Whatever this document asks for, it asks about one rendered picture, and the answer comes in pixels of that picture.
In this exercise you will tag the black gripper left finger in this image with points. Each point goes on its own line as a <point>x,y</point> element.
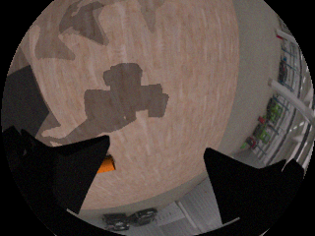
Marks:
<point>71,168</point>

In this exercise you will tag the orange cylinder with d-shaped hole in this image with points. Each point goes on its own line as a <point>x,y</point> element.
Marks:
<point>107,165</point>

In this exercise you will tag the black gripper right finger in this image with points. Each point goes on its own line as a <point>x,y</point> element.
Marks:
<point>234,183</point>

